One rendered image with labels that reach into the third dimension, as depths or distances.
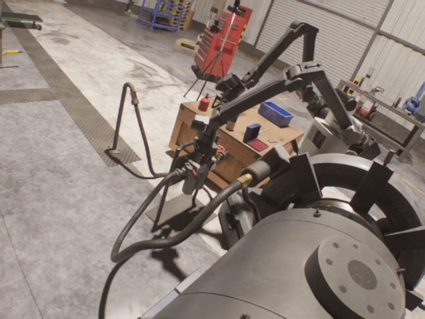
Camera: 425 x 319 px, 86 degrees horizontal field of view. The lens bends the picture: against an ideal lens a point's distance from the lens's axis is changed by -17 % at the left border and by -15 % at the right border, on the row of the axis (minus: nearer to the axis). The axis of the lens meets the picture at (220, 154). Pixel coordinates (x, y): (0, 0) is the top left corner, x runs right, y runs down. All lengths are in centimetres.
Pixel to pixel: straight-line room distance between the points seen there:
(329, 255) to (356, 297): 10
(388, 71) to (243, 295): 909
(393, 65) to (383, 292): 899
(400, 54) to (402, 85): 98
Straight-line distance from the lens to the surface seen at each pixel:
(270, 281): 55
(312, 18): 1027
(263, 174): 96
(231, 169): 200
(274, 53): 141
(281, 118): 248
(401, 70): 939
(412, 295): 123
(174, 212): 180
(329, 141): 141
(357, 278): 57
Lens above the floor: 125
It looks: 29 degrees down
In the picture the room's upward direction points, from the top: 22 degrees clockwise
